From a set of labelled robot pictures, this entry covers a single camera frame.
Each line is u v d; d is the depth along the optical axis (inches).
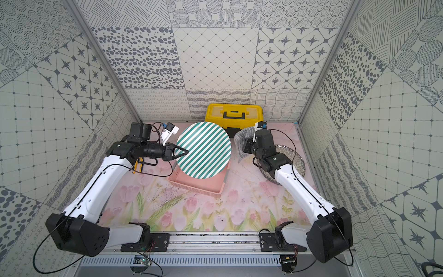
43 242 14.2
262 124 27.3
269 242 28.8
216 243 29.6
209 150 29.4
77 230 14.9
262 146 23.0
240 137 30.6
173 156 26.0
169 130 25.6
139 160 23.7
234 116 39.9
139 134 22.9
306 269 27.1
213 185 34.7
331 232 15.2
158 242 29.0
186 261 27.6
